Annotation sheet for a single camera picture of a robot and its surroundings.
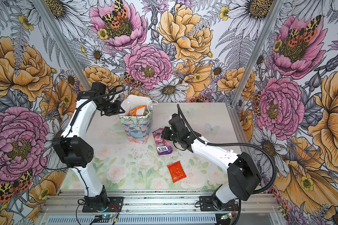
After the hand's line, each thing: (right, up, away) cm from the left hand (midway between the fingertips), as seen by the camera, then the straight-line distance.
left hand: (123, 115), depth 85 cm
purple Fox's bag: (+24, -18, -1) cm, 30 cm away
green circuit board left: (-4, -51, -13) cm, 53 cm away
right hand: (+23, -12, -3) cm, 26 cm away
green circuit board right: (+58, -51, -13) cm, 78 cm away
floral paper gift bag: (+8, -8, +1) cm, 11 cm away
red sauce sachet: (+32, -34, 0) cm, 46 cm away
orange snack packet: (+8, +2, +5) cm, 10 cm away
